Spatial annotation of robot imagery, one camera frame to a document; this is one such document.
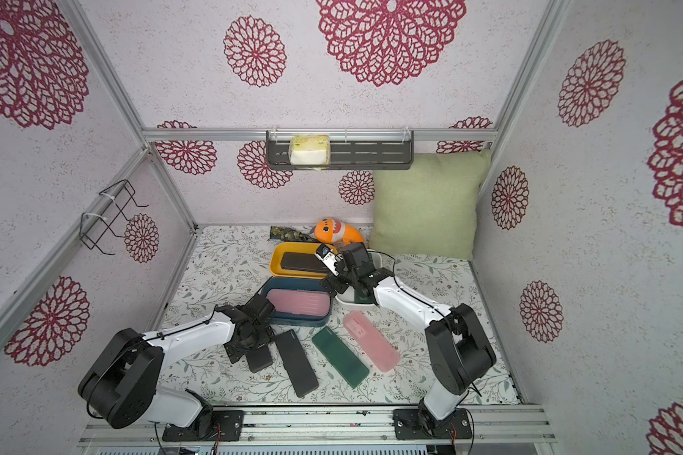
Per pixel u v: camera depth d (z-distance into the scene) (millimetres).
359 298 949
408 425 732
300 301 971
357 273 674
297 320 881
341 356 855
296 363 838
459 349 458
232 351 787
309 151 900
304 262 1137
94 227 729
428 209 989
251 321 670
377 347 880
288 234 1128
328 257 761
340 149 920
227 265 1091
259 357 824
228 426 734
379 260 750
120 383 428
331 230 1091
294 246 1124
